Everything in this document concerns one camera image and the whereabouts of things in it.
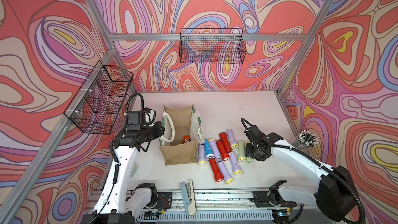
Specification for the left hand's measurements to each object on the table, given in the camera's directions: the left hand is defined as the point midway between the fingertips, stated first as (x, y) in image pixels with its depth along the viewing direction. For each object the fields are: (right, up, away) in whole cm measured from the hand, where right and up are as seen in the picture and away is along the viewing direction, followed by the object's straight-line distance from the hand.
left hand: (166, 128), depth 75 cm
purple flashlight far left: (+18, -18, +8) cm, 26 cm away
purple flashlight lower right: (+36, -22, +5) cm, 43 cm away
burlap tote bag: (+6, -4, +21) cm, 22 cm away
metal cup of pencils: (+71, -6, +3) cm, 71 cm away
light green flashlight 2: (+40, -17, +9) cm, 44 cm away
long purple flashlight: (+31, -26, +2) cm, 41 cm away
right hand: (+45, -18, +7) cm, 48 cm away
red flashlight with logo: (+9, -8, +16) cm, 20 cm away
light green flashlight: (+44, -19, +8) cm, 48 cm away
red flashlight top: (+31, -12, +13) cm, 36 cm away
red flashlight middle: (+31, -17, +11) cm, 37 cm away
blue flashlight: (+22, -15, +11) cm, 29 cm away
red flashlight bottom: (+26, -25, +3) cm, 36 cm away
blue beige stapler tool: (+12, -32, -3) cm, 35 cm away
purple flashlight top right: (+37, -10, +15) cm, 41 cm away
